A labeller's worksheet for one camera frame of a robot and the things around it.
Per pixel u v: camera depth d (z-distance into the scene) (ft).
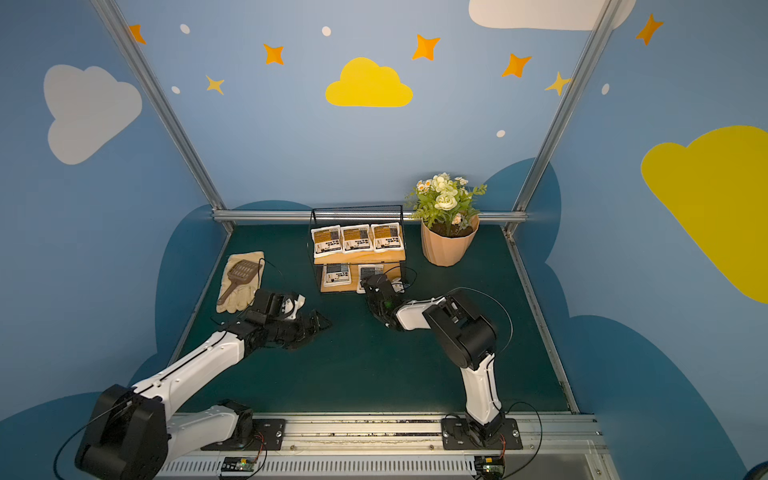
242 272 3.42
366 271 3.42
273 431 2.44
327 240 3.06
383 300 2.54
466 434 2.15
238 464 2.35
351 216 3.24
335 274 3.42
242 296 3.29
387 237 3.07
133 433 1.32
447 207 2.83
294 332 2.45
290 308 2.59
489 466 2.40
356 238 3.11
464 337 1.73
